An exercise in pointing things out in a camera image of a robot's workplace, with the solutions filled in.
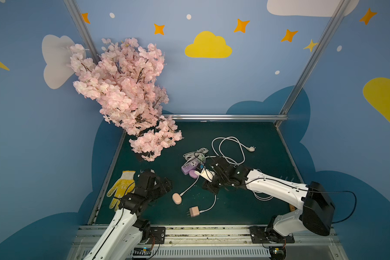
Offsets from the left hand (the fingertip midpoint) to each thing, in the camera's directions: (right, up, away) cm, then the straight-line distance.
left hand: (168, 183), depth 81 cm
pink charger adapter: (+13, -14, -1) cm, 19 cm away
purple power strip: (+8, +5, +14) cm, 17 cm away
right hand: (+19, +1, -2) cm, 19 cm away
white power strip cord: (+37, +17, +27) cm, 49 cm away
